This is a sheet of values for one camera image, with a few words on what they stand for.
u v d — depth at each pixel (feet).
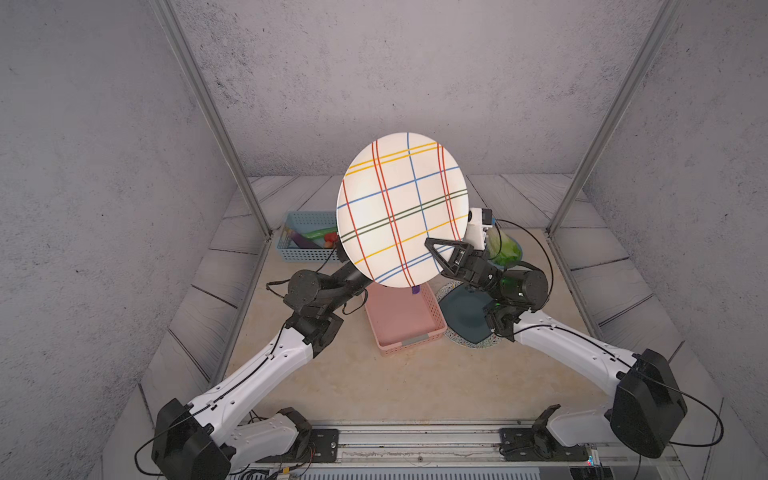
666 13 2.30
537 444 2.16
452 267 1.74
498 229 1.88
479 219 1.79
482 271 1.69
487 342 2.93
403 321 3.12
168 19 2.30
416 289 1.90
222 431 1.28
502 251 3.44
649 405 1.34
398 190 1.57
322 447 2.39
